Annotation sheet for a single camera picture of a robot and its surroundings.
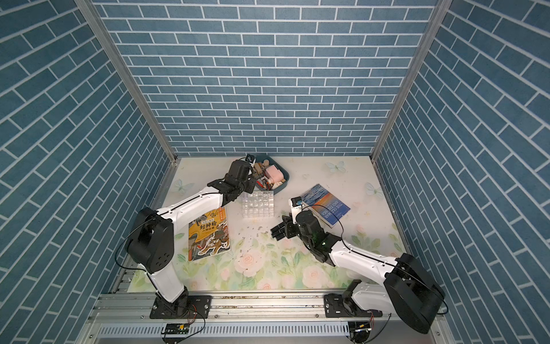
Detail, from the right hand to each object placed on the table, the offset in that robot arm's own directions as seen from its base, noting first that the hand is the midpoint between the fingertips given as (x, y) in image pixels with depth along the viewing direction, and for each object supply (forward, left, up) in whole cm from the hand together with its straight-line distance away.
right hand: (287, 216), depth 84 cm
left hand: (+16, +15, +4) cm, 22 cm away
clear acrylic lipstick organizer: (+11, +14, -10) cm, 20 cm away
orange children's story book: (-6, +33, -10) cm, 35 cm away
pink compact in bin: (+26, +8, -5) cm, 28 cm away
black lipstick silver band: (-2, +4, -11) cm, 12 cm away
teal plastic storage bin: (+24, +15, -9) cm, 30 cm away
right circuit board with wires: (-34, -27, -13) cm, 45 cm away
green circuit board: (-38, +35, -15) cm, 54 cm away
